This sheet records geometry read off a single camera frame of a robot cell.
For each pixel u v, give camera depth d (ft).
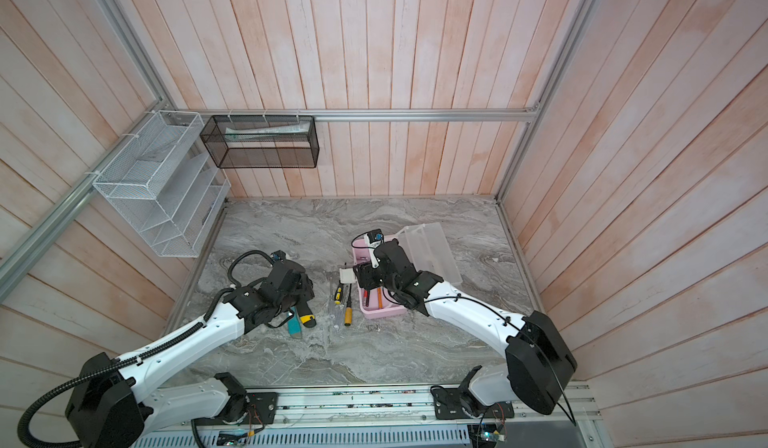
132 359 1.39
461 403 2.16
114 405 1.25
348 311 2.91
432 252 2.97
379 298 3.04
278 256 2.44
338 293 3.02
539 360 1.36
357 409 2.45
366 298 3.03
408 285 2.00
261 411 2.39
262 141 3.41
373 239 2.34
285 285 2.05
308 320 2.86
